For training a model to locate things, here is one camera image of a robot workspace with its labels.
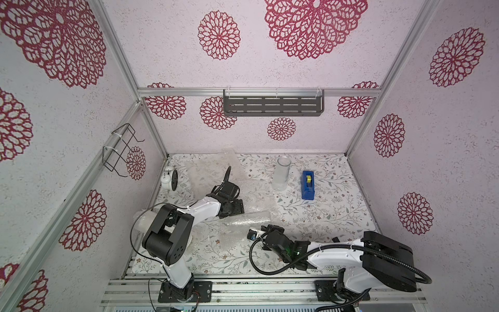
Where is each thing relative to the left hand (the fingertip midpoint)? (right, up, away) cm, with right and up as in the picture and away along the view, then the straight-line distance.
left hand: (237, 210), depth 95 cm
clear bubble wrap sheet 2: (-20, +18, +18) cm, 32 cm away
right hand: (+12, -4, -11) cm, 17 cm away
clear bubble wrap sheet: (-3, -9, -5) cm, 11 cm away
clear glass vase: (+6, -2, -8) cm, 11 cm away
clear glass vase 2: (+21, +18, 0) cm, 28 cm away
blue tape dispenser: (+36, +11, +5) cm, 38 cm away
